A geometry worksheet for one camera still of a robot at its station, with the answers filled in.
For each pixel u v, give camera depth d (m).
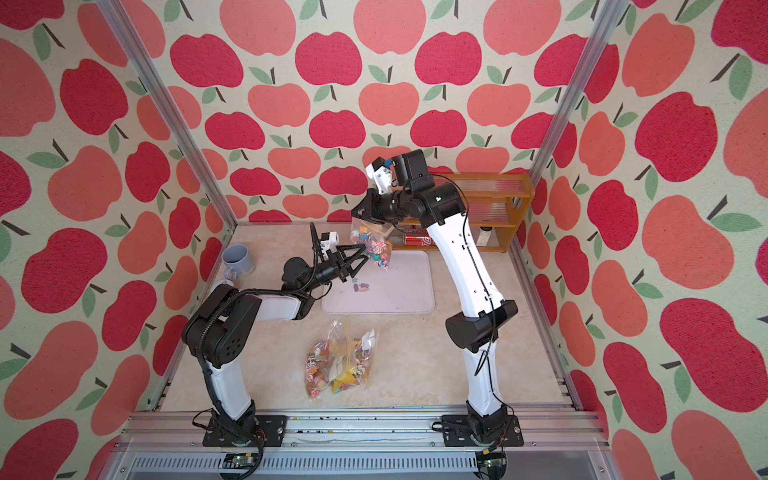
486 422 0.63
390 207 0.60
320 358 0.82
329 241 0.83
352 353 0.75
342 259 0.76
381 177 0.65
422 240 1.08
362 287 1.01
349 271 0.82
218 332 0.51
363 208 0.62
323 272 0.78
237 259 0.99
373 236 0.81
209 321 0.50
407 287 1.02
